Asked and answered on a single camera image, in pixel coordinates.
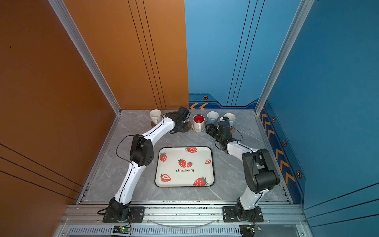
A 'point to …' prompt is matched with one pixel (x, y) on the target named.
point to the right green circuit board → (248, 230)
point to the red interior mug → (198, 121)
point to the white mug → (156, 116)
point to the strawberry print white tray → (185, 167)
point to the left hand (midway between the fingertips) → (184, 127)
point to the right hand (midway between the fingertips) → (207, 127)
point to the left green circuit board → (121, 229)
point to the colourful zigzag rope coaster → (198, 131)
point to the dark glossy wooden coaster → (152, 124)
